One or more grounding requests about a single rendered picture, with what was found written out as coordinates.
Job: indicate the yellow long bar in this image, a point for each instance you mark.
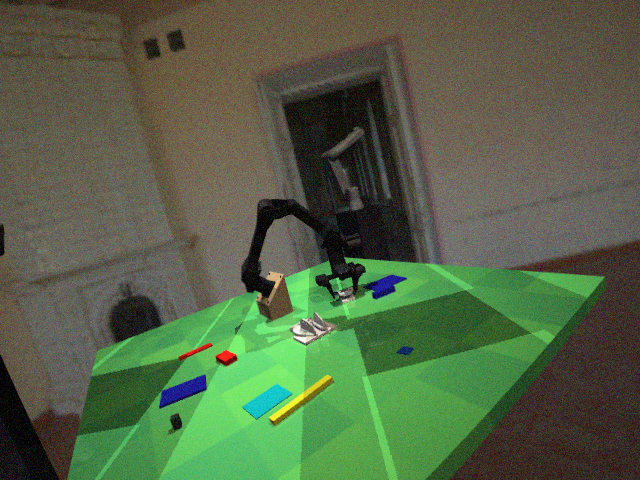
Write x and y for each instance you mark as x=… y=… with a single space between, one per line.
x=303 y=397

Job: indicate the teal flat rectangular plate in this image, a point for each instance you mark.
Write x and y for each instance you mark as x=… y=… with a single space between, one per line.
x=267 y=400

